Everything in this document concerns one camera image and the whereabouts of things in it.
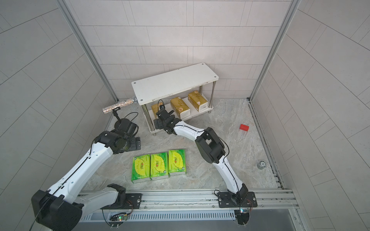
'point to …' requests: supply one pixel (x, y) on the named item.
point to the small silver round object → (261, 165)
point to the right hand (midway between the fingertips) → (162, 119)
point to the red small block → (244, 127)
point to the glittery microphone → (110, 108)
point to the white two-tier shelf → (187, 92)
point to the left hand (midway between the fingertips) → (134, 144)
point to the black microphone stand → (120, 121)
